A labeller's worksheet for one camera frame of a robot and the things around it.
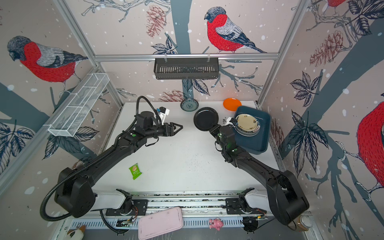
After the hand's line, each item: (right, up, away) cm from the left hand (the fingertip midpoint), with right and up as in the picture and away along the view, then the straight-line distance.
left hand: (179, 128), depth 75 cm
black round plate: (+14, +5, +11) cm, 18 cm away
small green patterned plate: (+3, +16, +46) cm, 49 cm away
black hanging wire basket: (0, +41, +32) cm, 52 cm away
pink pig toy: (+18, -44, -8) cm, 48 cm away
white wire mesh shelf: (-53, +3, -4) cm, 53 cm away
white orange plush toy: (-46, -47, -8) cm, 66 cm away
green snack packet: (-27, -26, +10) cm, 39 cm away
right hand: (+17, +2, +8) cm, 19 cm away
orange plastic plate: (+38, +16, +46) cm, 62 cm away
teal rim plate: (+43, -6, +23) cm, 50 cm away
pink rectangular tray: (-9, -44, -7) cm, 45 cm away
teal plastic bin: (+49, -12, +20) cm, 54 cm away
